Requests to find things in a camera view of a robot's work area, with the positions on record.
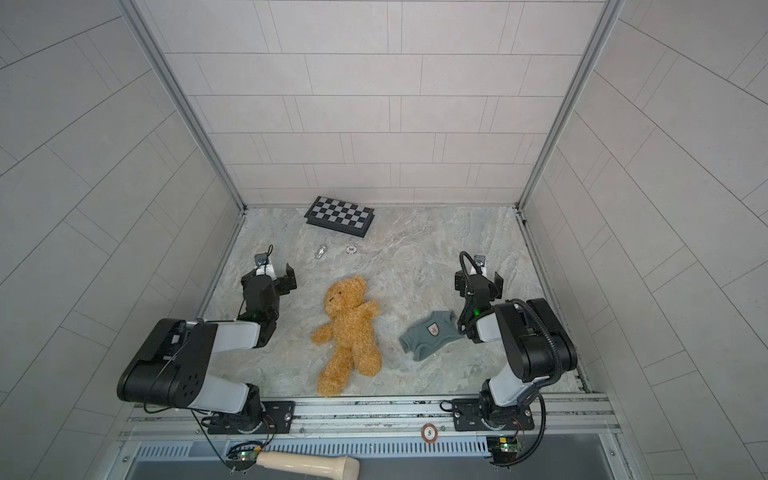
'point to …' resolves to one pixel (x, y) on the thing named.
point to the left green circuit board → (243, 455)
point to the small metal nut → (351, 249)
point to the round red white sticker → (429, 433)
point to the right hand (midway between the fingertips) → (478, 268)
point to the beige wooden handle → (327, 465)
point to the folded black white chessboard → (346, 217)
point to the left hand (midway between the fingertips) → (280, 261)
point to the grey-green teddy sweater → (438, 329)
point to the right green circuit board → (504, 448)
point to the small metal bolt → (320, 252)
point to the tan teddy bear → (352, 333)
